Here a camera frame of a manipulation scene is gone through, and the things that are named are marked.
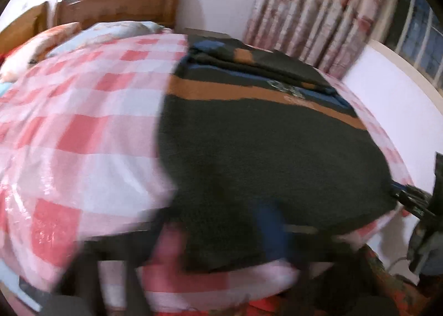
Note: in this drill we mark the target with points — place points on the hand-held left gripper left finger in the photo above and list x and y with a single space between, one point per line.
135 267

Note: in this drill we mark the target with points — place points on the pink floral curtain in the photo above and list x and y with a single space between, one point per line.
311 8

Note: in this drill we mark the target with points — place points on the large wooden headboard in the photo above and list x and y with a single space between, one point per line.
121 1

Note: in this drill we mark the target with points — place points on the window with cream grille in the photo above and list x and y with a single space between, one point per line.
418 35

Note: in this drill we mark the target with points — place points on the wooden nightstand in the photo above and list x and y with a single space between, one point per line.
207 33

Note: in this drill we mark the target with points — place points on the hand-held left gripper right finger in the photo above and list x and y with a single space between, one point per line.
273 233

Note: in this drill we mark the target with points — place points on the dark striped knit sweater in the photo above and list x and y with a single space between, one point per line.
259 146

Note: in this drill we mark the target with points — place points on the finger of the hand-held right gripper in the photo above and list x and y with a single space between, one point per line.
405 188
417 208

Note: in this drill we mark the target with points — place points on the orange floral pillow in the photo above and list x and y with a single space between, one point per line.
34 49

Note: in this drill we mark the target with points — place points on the small wooden headboard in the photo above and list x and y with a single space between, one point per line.
24 29

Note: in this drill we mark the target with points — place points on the light blue floral pillow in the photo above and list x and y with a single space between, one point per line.
114 30

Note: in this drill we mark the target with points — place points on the pink checkered tablecloth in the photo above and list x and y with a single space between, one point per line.
86 112

